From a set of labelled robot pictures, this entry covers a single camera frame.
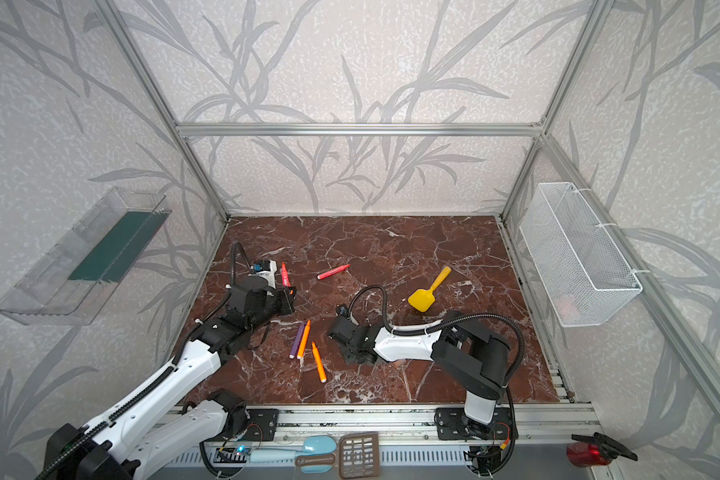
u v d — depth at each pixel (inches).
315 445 27.8
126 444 16.1
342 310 31.0
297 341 34.2
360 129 37.9
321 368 32.4
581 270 24.0
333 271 41.3
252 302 23.6
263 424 29.0
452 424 28.8
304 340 34.3
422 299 38.0
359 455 27.7
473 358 18.0
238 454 28.1
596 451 23.9
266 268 27.7
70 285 25.1
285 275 30.9
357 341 26.3
